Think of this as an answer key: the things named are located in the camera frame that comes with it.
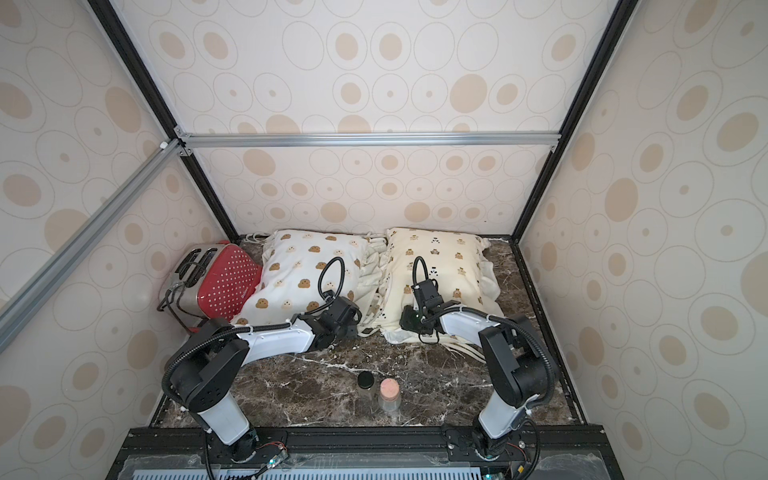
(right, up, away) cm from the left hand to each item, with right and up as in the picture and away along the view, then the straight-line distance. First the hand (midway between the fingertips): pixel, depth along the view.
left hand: (361, 323), depth 92 cm
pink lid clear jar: (+9, -14, -20) cm, 26 cm away
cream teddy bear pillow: (+31, +19, +5) cm, 37 cm away
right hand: (+17, +1, +2) cm, 17 cm away
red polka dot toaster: (-42, +14, -6) cm, 44 cm away
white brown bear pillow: (-21, +18, +5) cm, 28 cm away
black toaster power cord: (-52, +6, -9) cm, 53 cm away
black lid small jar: (+3, -12, -18) cm, 22 cm away
